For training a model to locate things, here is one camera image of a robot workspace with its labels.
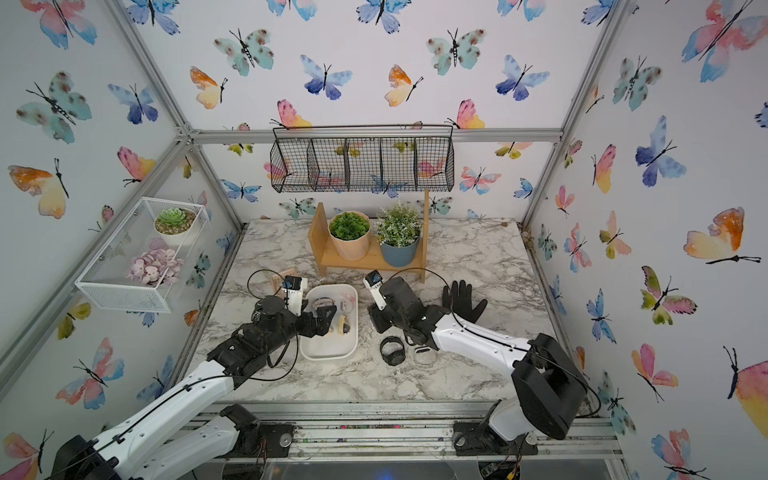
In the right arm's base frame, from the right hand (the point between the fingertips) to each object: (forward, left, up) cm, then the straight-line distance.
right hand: (375, 302), depth 82 cm
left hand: (-3, +13, +3) cm, 13 cm away
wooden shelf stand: (+19, +19, -7) cm, 28 cm away
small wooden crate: (+15, +36, -14) cm, 42 cm away
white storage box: (-5, +11, -16) cm, 20 cm away
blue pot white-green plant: (+20, -6, +8) cm, 22 cm away
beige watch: (-3, +9, -10) cm, 14 cm away
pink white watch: (+7, +11, -13) cm, 18 cm away
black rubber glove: (+11, -25, -14) cm, 31 cm away
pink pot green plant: (+22, +10, +4) cm, 24 cm away
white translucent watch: (-8, -14, -15) cm, 23 cm away
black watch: (-11, -6, -12) cm, 17 cm away
